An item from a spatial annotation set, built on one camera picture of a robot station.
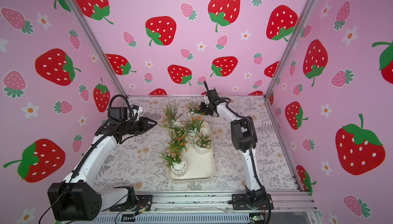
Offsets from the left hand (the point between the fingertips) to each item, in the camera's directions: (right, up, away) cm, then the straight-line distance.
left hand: (156, 123), depth 80 cm
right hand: (+20, +6, +21) cm, 30 cm away
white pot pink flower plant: (+25, -11, 0) cm, 27 cm away
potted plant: (+10, -16, -6) cm, 20 cm away
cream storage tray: (+23, -26, +7) cm, 35 cm away
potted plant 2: (+5, 0, +20) cm, 20 cm away
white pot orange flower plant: (+19, -4, +13) cm, 23 cm away
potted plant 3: (+20, +7, +14) cm, 25 cm away
